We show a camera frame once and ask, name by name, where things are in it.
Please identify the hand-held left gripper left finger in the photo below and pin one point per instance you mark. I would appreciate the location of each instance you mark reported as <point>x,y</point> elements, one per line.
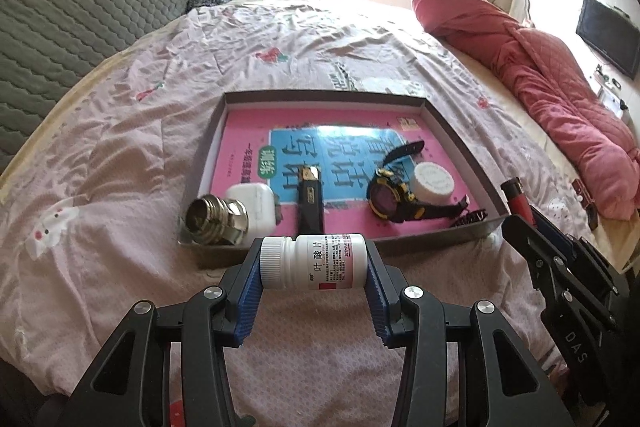
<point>247,307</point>

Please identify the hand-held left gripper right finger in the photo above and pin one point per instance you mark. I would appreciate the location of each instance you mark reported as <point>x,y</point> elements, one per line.
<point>380,307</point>

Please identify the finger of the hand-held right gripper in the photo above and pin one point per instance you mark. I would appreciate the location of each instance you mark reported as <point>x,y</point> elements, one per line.
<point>540,257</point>
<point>562,238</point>

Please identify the red lighter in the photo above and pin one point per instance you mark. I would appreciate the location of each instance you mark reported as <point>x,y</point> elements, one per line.
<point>515,197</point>

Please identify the white pill bottle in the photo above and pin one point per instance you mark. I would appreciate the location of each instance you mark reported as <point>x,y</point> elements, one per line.
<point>320,262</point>

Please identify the black hair clip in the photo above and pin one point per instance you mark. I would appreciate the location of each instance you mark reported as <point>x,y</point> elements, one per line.
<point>467,219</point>

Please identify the silver metal lamp socket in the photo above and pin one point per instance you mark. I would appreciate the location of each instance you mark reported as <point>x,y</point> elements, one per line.
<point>212,219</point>

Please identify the white earbuds case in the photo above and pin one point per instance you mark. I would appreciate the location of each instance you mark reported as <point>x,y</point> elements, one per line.
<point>257,207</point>

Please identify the black yellow wrist watch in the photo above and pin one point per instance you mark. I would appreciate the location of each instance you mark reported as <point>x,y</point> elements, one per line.
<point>385,199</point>

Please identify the black lighter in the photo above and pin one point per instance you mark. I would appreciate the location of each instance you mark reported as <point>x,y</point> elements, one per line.
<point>310,207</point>

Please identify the white round jar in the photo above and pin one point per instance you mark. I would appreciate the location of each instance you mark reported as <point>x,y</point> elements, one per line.
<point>432,182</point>

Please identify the grey shallow cardboard box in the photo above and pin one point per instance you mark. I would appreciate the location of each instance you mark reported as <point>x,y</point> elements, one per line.
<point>450,127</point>

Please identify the dark small object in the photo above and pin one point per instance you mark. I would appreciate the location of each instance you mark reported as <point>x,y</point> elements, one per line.
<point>582,197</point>

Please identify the red quilt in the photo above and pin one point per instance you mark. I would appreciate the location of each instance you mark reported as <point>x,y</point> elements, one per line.
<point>550,82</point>

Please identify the small shelf clutter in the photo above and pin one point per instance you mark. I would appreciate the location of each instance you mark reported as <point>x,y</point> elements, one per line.
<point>610,87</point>

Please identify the pink book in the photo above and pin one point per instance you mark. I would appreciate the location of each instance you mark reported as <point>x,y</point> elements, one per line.
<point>250,132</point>

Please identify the black television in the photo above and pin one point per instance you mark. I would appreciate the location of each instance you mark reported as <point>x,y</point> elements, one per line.
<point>607,34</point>

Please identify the pink printed bed sheet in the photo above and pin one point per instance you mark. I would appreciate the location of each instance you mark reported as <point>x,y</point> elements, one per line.
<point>125,132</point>

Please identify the blue floral cloth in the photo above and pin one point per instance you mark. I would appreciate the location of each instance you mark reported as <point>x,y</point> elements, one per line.
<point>210,1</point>

